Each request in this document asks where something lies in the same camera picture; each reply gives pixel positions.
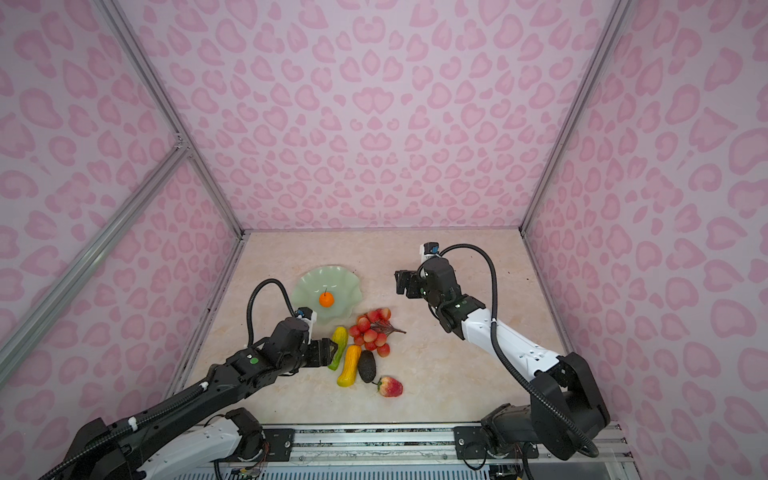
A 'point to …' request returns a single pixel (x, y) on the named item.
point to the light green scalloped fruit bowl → (342, 283)
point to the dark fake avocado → (367, 366)
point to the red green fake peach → (389, 387)
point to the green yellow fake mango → (339, 335)
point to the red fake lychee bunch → (373, 329)
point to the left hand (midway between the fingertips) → (330, 342)
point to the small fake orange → (326, 299)
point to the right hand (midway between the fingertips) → (410, 270)
